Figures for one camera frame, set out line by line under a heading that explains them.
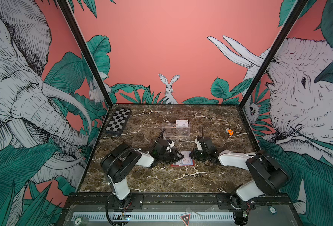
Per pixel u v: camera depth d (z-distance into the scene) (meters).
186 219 0.69
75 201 0.75
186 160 0.88
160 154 0.73
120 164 0.48
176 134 0.98
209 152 0.72
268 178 0.44
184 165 0.88
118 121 1.04
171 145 0.87
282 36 0.79
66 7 0.70
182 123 0.98
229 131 1.02
